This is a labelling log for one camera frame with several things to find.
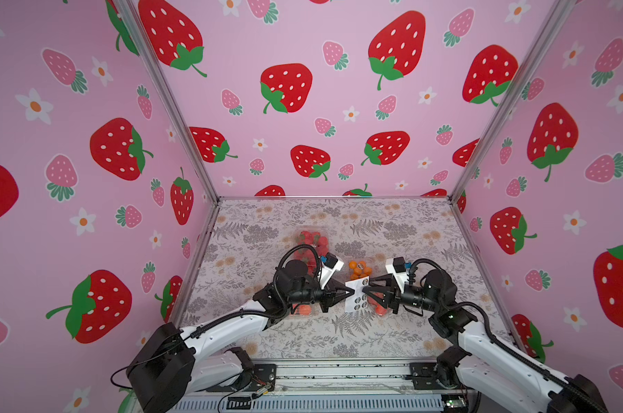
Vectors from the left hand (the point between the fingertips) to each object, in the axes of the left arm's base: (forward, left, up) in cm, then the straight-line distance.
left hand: (354, 292), depth 71 cm
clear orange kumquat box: (+16, -3, -18) cm, 24 cm away
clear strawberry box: (+26, +14, -14) cm, 33 cm away
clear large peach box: (+1, +15, -14) cm, 20 cm away
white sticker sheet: (-1, -2, -4) cm, 4 cm away
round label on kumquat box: (+18, -5, -16) cm, 25 cm away
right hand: (0, -3, 0) cm, 3 cm away
